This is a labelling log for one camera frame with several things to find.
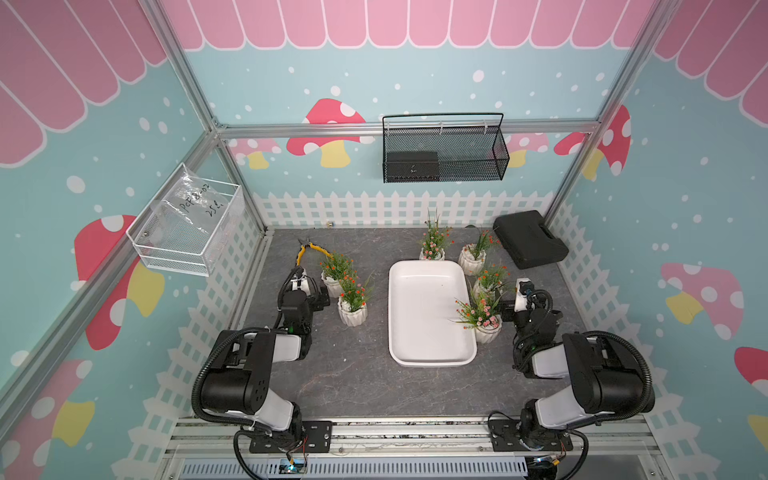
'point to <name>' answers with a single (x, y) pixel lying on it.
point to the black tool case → (527, 242)
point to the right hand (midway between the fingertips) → (514, 287)
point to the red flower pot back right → (471, 257)
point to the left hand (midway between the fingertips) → (309, 287)
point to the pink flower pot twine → (482, 316)
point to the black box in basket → (412, 166)
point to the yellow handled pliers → (303, 247)
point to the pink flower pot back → (434, 239)
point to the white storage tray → (422, 296)
